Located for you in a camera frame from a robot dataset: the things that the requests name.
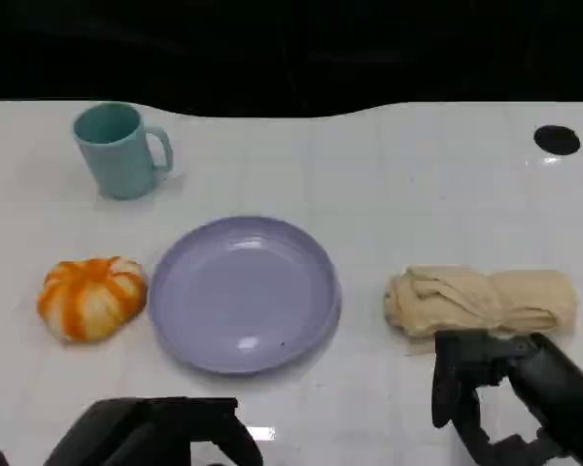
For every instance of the lilac plate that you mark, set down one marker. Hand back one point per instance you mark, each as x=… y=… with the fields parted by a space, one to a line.
x=243 y=296

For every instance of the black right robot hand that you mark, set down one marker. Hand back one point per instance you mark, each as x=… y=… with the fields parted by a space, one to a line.
x=558 y=388

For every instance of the black backdrop cloth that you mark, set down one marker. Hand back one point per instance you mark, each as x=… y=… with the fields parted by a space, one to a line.
x=291 y=53

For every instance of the beige towel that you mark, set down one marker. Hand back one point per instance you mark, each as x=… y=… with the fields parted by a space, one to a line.
x=466 y=296

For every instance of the pale green mug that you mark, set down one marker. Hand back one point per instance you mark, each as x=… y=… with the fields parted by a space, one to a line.
x=119 y=155

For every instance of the orange and white bread roll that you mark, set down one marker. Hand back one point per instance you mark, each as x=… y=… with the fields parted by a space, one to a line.
x=90 y=298

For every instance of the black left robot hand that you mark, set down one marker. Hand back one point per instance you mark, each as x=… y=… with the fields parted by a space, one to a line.
x=141 y=432

